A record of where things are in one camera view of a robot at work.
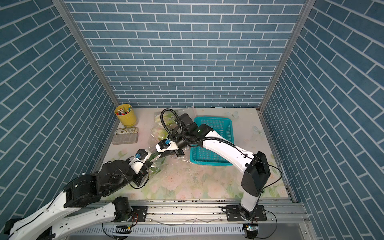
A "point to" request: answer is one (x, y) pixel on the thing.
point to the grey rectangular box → (126, 138)
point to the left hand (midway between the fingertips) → (155, 165)
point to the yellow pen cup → (126, 114)
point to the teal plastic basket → (224, 126)
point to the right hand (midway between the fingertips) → (162, 152)
